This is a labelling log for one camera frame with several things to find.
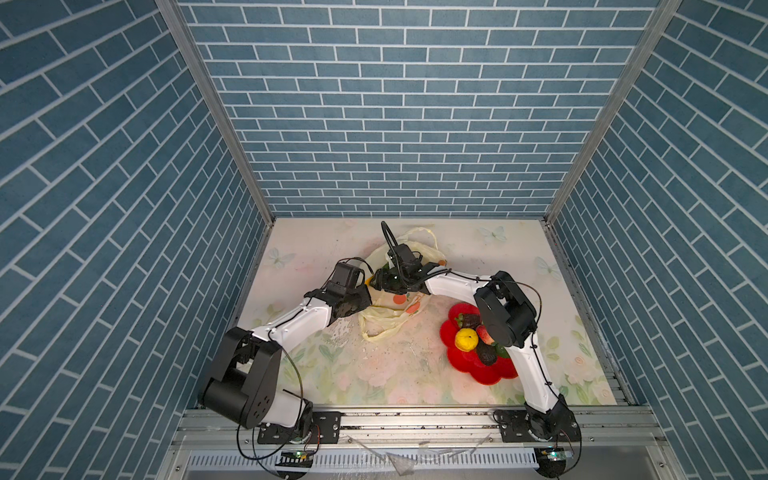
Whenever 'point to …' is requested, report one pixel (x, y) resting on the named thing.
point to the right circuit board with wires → (551, 461)
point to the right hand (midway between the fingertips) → (376, 285)
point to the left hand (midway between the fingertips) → (375, 298)
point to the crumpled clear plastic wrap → (404, 463)
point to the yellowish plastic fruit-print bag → (391, 311)
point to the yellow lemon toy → (466, 339)
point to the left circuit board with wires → (294, 459)
